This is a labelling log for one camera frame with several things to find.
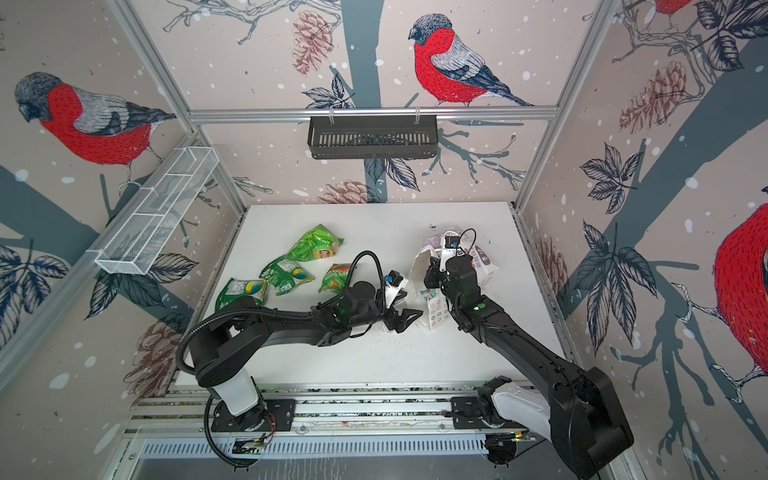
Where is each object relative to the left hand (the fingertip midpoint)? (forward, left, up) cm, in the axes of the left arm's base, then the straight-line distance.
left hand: (414, 306), depth 80 cm
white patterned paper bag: (+1, -5, -2) cm, 6 cm away
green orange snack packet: (+17, +42, -10) cm, 46 cm away
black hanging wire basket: (+59, +13, +15) cm, 62 cm away
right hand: (+11, -5, +5) cm, 13 cm away
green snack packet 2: (+13, +24, -7) cm, 28 cm away
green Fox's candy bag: (+11, +50, -8) cm, 51 cm away
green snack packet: (+25, +31, -3) cm, 40 cm away
